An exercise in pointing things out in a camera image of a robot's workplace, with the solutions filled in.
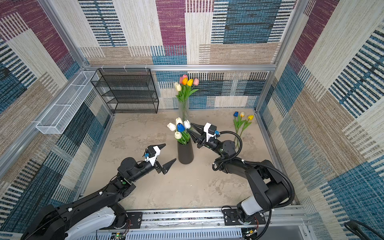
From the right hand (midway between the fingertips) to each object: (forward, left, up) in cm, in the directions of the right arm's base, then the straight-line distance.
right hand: (189, 127), depth 71 cm
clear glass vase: (+32, +5, -21) cm, 39 cm away
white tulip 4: (+29, +6, 0) cm, 30 cm away
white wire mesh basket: (+4, +61, +4) cm, 62 cm away
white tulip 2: (+3, +5, +1) cm, 6 cm away
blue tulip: (-1, +4, +1) cm, 4 cm away
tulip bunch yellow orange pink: (+32, +1, 0) cm, 32 cm away
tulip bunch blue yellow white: (+25, -36, -31) cm, 54 cm away
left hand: (-7, +10, -7) cm, 14 cm away
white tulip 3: (-3, +5, -1) cm, 6 cm away
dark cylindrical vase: (-1, +3, -24) cm, 24 cm away
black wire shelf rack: (+47, +46, -14) cm, 67 cm away
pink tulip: (+39, +3, +2) cm, 39 cm away
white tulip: (0, +8, +1) cm, 8 cm away
